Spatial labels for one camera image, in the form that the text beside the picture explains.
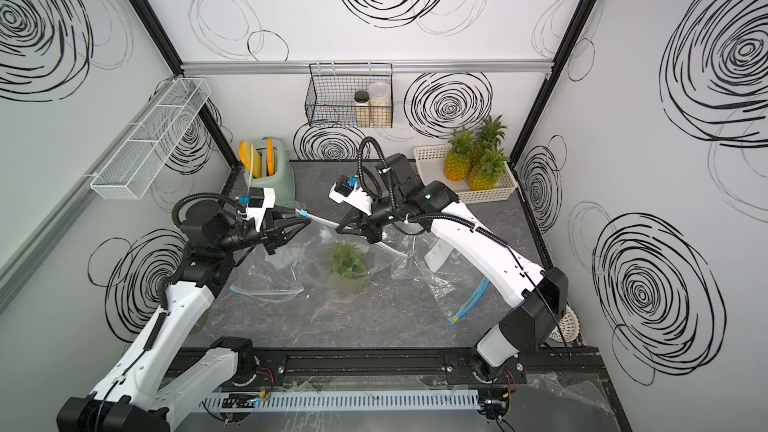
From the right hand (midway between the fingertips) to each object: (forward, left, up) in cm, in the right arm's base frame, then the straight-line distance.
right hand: (341, 229), depth 65 cm
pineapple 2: (+41, -34, -20) cm, 57 cm away
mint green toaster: (+29, +26, -16) cm, 42 cm away
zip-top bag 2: (-2, -29, -26) cm, 40 cm away
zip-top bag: (-1, +23, -26) cm, 35 cm away
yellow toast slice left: (+31, +34, -9) cm, 47 cm away
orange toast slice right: (+32, +28, -9) cm, 44 cm away
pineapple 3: (+46, -44, -11) cm, 64 cm away
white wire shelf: (+13, +52, +5) cm, 54 cm away
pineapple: (-4, 0, -13) cm, 13 cm away
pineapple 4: (+34, -42, -19) cm, 57 cm away
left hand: (+2, +8, +1) cm, 8 cm away
